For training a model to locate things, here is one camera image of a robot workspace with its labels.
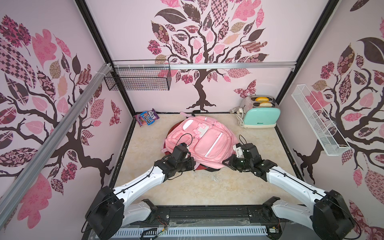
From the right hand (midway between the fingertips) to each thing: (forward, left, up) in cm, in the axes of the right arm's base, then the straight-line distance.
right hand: (222, 164), depth 81 cm
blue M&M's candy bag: (+46, +54, -6) cm, 71 cm away
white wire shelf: (+1, -47, +21) cm, 51 cm away
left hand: (0, +16, -1) cm, 16 cm away
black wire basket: (+74, +58, +8) cm, 94 cm away
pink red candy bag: (+42, +59, -7) cm, 73 cm away
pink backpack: (+14, +6, +1) cm, 15 cm away
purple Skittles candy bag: (+48, +49, -8) cm, 69 cm away
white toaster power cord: (+36, -19, -4) cm, 41 cm away
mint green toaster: (+36, -30, +5) cm, 47 cm away
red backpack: (0, +14, -5) cm, 14 cm away
